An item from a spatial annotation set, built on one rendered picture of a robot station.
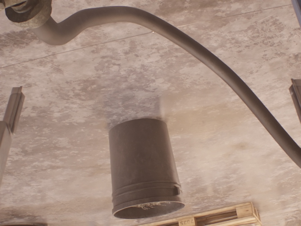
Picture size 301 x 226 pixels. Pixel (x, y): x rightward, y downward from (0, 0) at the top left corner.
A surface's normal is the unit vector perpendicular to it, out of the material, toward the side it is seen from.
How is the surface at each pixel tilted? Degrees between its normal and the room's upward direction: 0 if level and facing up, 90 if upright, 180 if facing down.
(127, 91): 0
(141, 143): 93
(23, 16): 80
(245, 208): 90
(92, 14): 98
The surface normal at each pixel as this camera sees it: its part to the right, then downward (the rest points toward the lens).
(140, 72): 0.14, 0.91
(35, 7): -0.15, -0.26
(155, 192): 0.16, -0.46
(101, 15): 0.95, 0.06
